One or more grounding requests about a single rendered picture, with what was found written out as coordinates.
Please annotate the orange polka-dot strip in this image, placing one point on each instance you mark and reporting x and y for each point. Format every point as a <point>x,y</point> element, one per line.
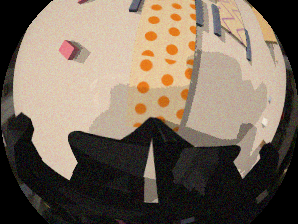
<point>162,62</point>

